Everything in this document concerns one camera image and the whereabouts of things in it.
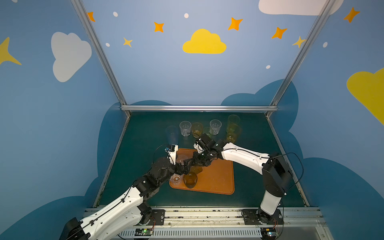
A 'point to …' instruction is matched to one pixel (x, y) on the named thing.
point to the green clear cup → (207, 130)
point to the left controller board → (143, 232)
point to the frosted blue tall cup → (172, 134)
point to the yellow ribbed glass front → (233, 133)
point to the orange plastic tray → (218, 177)
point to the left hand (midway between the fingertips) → (187, 158)
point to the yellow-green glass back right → (233, 121)
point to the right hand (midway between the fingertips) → (192, 163)
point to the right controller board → (268, 233)
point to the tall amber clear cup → (197, 128)
